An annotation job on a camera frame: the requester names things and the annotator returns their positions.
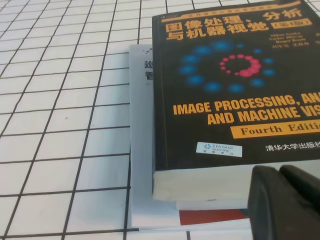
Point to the white book under textbook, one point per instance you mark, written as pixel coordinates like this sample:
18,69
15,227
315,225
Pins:
146,213

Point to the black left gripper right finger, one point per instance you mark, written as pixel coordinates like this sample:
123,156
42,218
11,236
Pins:
299,193

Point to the black image processing textbook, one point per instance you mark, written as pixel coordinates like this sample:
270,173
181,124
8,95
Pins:
234,87

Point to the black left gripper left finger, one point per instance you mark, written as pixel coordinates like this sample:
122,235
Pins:
263,210

